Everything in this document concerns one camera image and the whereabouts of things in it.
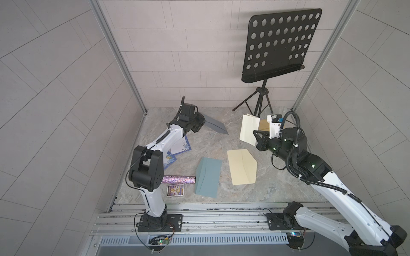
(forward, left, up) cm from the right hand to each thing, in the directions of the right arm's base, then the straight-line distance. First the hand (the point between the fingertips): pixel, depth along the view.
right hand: (251, 132), depth 67 cm
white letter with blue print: (+6, +42, -28) cm, 51 cm away
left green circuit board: (-33, +42, -28) cm, 61 cm away
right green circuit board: (-35, -16, -32) cm, 50 cm away
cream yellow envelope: (-1, 0, -30) cm, 30 cm away
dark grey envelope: (+21, +15, -19) cm, 32 cm away
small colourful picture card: (-13, +37, -28) cm, 48 cm away
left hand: (+22, +18, -13) cm, 31 cm away
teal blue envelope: (-5, +21, -30) cm, 37 cm away
